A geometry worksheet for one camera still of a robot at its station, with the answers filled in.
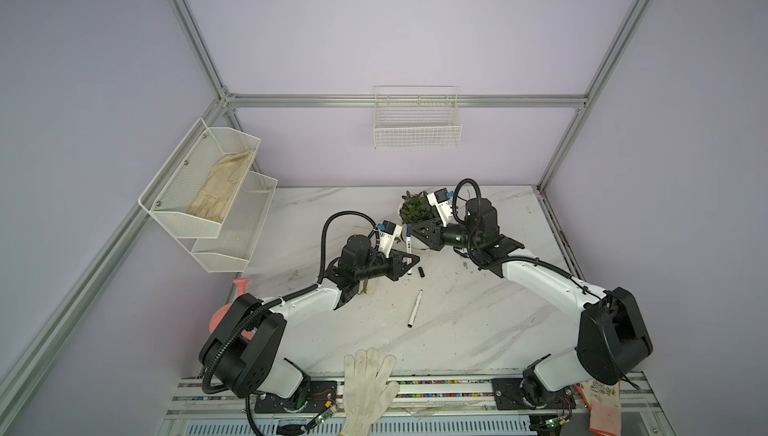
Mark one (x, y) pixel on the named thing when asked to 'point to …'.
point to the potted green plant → (417, 208)
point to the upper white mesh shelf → (191, 194)
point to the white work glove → (367, 394)
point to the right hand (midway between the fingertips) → (408, 231)
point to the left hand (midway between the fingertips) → (415, 258)
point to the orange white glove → (605, 413)
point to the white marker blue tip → (409, 242)
